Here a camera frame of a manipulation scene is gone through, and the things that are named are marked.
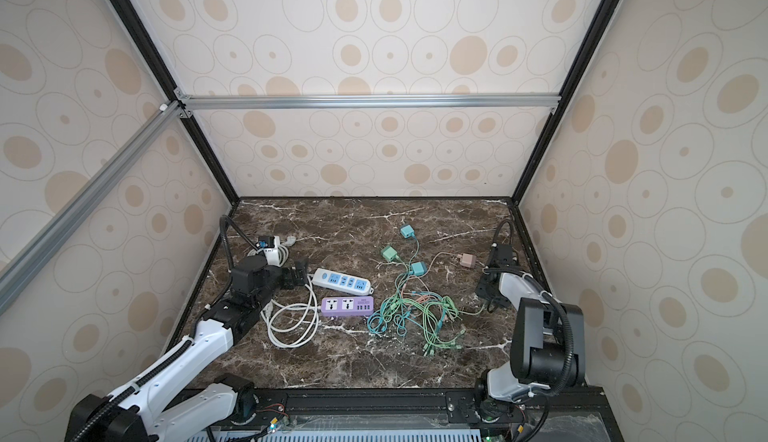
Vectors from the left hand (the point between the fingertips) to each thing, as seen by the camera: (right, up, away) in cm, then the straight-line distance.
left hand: (300, 255), depth 81 cm
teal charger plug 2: (+31, +6, +26) cm, 40 cm away
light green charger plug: (+25, -2, +19) cm, 31 cm away
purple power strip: (+12, -16, +7) cm, 21 cm away
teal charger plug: (+34, -6, +16) cm, 38 cm away
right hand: (+57, -12, +11) cm, 59 cm away
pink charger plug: (+50, -3, +19) cm, 54 cm away
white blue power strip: (+9, -10, +13) cm, 18 cm away
